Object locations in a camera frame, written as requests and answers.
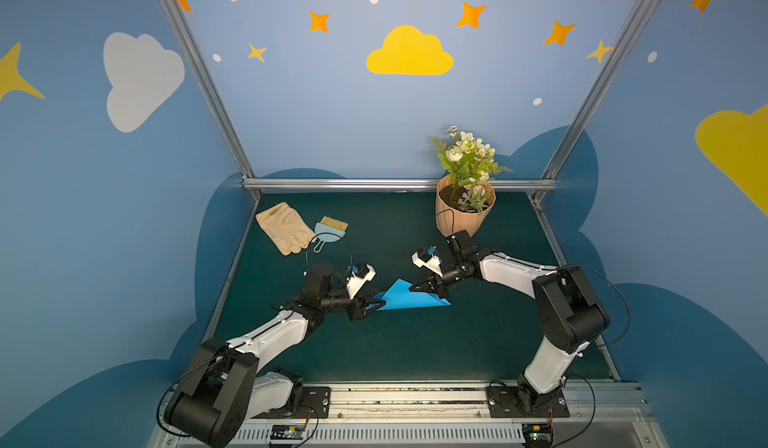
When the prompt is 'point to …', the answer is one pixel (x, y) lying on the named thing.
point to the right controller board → (537, 435)
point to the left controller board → (287, 434)
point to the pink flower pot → (461, 208)
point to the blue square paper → (400, 296)
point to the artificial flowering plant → (470, 163)
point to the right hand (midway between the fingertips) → (415, 285)
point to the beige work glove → (286, 228)
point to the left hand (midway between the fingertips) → (381, 292)
